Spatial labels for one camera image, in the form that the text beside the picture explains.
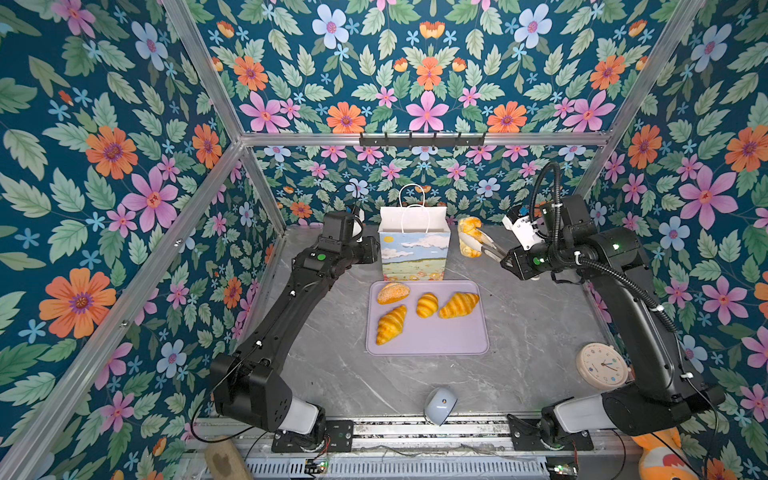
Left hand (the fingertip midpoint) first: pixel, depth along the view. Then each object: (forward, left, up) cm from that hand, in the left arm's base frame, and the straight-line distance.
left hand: (378, 236), depth 77 cm
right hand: (-12, -31, +4) cm, 33 cm away
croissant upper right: (-8, -24, -25) cm, 36 cm away
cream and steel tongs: (-4, -27, 0) cm, 28 cm away
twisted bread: (-1, -24, +3) cm, 24 cm away
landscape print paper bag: (+4, -10, -6) cm, 12 cm away
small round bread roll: (-7, -14, -26) cm, 30 cm away
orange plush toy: (-51, -60, -20) cm, 81 cm away
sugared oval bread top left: (-2, -3, -25) cm, 25 cm away
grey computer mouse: (-37, -13, -21) cm, 44 cm away
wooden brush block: (-45, +38, -26) cm, 64 cm away
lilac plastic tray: (-15, -25, -32) cm, 43 cm away
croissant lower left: (-14, -2, -25) cm, 29 cm away
